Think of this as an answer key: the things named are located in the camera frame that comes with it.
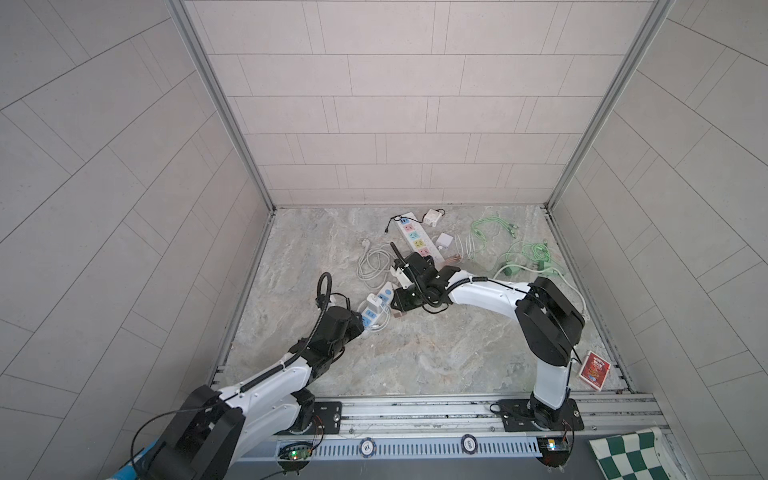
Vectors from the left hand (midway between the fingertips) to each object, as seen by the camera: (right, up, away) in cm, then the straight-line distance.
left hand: (367, 313), depth 87 cm
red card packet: (+61, -12, -10) cm, 63 cm away
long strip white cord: (+57, +11, +9) cm, 59 cm away
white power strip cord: (+1, +13, +12) cm, 18 cm away
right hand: (+8, +2, 0) cm, 8 cm away
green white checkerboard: (+62, -25, -21) cm, 70 cm away
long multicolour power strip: (+15, +21, +18) cm, 32 cm away
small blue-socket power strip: (+5, +5, +2) cm, 7 cm away
